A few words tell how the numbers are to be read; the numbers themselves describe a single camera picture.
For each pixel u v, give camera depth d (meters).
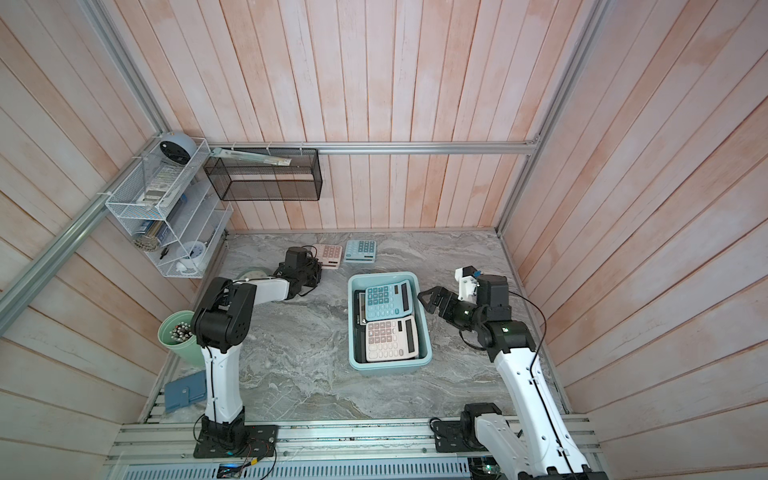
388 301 0.87
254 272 1.04
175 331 0.74
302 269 0.88
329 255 1.10
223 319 0.56
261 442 0.73
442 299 0.66
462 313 0.64
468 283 0.69
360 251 1.11
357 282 0.88
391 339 0.80
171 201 0.76
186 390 0.80
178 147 0.80
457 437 0.73
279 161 0.90
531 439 0.43
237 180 1.04
